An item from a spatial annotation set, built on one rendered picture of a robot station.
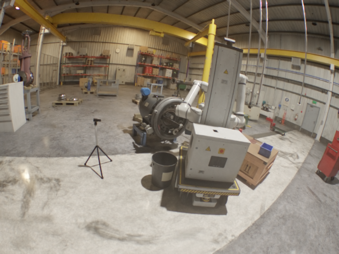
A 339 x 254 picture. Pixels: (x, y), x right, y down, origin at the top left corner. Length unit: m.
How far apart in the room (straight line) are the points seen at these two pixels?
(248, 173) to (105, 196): 2.00
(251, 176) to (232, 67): 1.59
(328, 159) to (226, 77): 3.47
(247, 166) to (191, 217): 1.19
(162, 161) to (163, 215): 0.72
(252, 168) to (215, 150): 1.08
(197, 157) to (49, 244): 1.63
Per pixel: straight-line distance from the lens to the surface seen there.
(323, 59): 11.97
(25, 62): 5.11
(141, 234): 1.39
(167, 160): 1.83
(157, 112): 2.12
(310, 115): 11.78
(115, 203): 1.60
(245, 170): 2.32
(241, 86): 1.99
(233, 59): 1.68
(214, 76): 1.59
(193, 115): 1.71
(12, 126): 4.14
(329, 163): 4.22
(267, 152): 2.27
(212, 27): 6.41
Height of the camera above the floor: 1.25
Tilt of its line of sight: 19 degrees down
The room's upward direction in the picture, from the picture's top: 9 degrees clockwise
